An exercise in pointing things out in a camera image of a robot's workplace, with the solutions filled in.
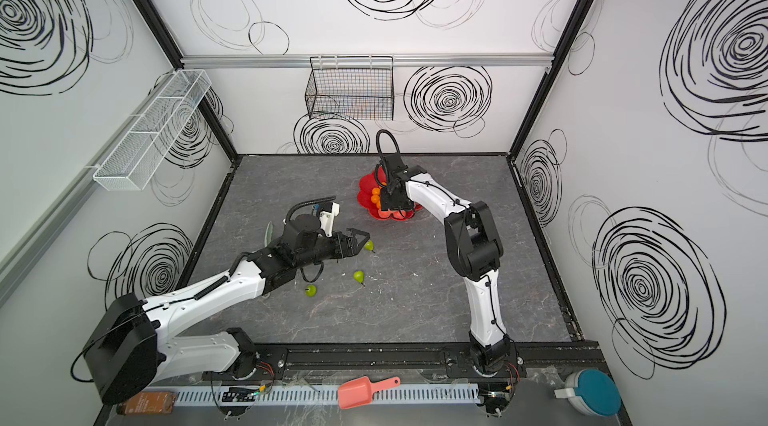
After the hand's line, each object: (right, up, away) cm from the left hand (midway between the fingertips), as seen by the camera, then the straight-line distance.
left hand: (363, 237), depth 78 cm
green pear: (-2, -13, +9) cm, 16 cm away
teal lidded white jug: (+51, -31, -14) cm, 61 cm away
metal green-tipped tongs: (-32, -2, +18) cm, 37 cm away
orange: (+2, +11, +29) cm, 31 cm away
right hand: (+7, +8, +19) cm, 21 cm away
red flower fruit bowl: (+1, +15, +33) cm, 36 cm away
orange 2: (+2, +8, +27) cm, 28 cm away
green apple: (-15, -16, +6) cm, 23 cm away
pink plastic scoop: (0, -35, -8) cm, 36 cm away
